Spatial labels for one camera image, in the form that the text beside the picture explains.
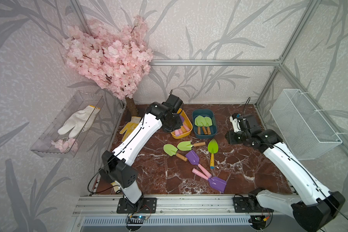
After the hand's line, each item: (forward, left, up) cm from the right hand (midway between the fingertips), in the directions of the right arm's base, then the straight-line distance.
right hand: (228, 134), depth 77 cm
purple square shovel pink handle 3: (-19, +6, -21) cm, 29 cm away
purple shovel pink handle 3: (-1, +27, +4) cm, 28 cm away
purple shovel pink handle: (+28, +25, -20) cm, 43 cm away
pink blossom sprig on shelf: (-13, +74, +12) cm, 76 cm away
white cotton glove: (0, +73, +13) cm, 74 cm away
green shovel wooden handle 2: (+1, +32, -21) cm, 39 cm away
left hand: (+3, +26, +3) cm, 26 cm away
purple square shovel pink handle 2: (-4, +18, -20) cm, 27 cm away
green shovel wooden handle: (+23, +5, -21) cm, 32 cm away
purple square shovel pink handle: (+15, +26, -19) cm, 36 cm away
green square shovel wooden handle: (+23, +13, -20) cm, 34 cm away
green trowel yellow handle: (+3, +5, -22) cm, 23 cm away
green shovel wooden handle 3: (+5, +22, -21) cm, 31 cm away
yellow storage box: (+23, +21, -17) cm, 35 cm away
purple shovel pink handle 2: (+17, +22, -18) cm, 34 cm away
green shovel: (+25, +13, -21) cm, 35 cm away
